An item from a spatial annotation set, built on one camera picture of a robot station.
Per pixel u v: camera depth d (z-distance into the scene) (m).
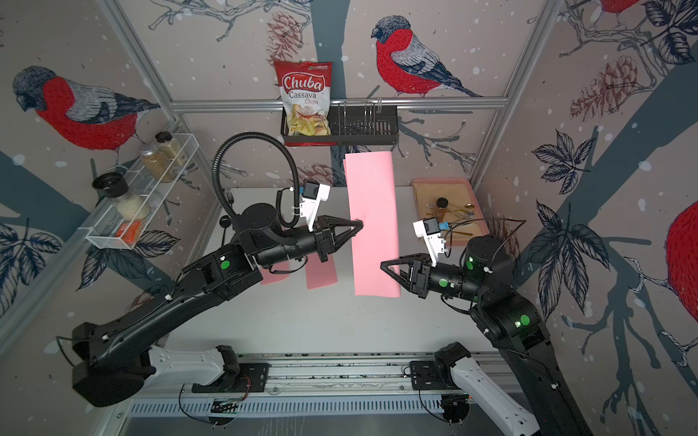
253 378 0.73
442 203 1.04
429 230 0.50
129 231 0.66
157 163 0.75
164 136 0.80
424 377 0.73
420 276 0.47
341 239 0.52
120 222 0.71
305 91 0.82
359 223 0.53
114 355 0.38
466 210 1.12
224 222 1.10
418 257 0.55
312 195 0.47
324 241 0.46
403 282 0.51
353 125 1.07
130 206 0.68
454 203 1.15
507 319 0.40
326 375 0.75
